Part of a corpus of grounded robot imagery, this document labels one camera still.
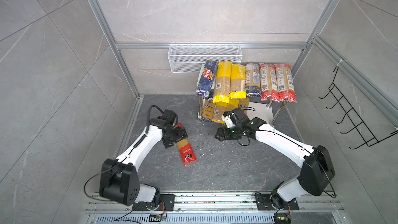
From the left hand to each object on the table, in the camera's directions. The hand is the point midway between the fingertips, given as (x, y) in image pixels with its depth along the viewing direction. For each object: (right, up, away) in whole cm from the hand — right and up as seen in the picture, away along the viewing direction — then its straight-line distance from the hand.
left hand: (181, 136), depth 84 cm
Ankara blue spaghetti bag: (+40, +19, +20) cm, 49 cm away
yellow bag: (+20, +19, -14) cm, 31 cm away
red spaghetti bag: (+2, -9, +3) cm, 9 cm away
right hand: (+22, +1, 0) cm, 22 cm away
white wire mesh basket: (+3, +49, +17) cm, 52 cm away
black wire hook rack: (+79, +7, -19) cm, 82 cm away
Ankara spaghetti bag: (+16, +13, +15) cm, 25 cm away
